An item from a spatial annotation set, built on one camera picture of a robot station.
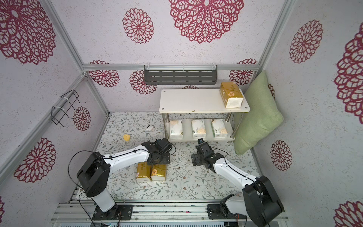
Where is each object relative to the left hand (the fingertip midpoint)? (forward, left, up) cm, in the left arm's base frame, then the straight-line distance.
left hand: (162, 161), depth 88 cm
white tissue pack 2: (+19, -24, +7) cm, 31 cm away
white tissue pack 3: (+20, -37, +6) cm, 43 cm away
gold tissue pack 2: (-8, +1, +2) cm, 8 cm away
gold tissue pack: (-8, +10, +2) cm, 13 cm away
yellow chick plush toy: (+20, +28, -3) cm, 34 cm away
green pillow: (+12, -55, +29) cm, 63 cm away
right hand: (+3, -24, +1) cm, 24 cm away
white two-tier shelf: (+44, -26, -7) cm, 52 cm away
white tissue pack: (+20, -9, +6) cm, 22 cm away
